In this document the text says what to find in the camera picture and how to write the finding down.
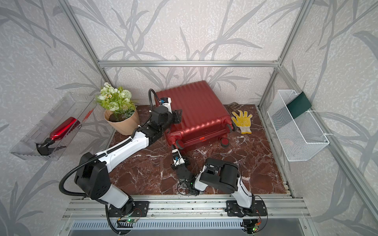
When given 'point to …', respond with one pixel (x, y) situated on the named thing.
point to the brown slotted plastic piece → (234, 106)
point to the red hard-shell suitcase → (204, 116)
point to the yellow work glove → (243, 122)
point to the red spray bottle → (61, 131)
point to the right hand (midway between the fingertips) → (178, 149)
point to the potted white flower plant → (120, 112)
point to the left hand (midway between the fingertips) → (181, 111)
